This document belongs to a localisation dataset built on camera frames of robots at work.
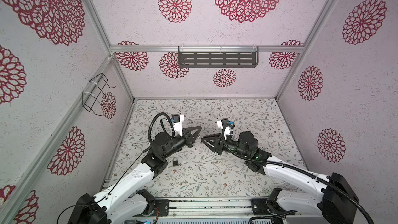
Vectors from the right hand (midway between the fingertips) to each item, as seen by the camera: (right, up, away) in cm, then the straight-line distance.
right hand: (203, 137), depth 67 cm
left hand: (-1, +3, +3) cm, 4 cm away
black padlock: (-15, -18, +21) cm, 31 cm away
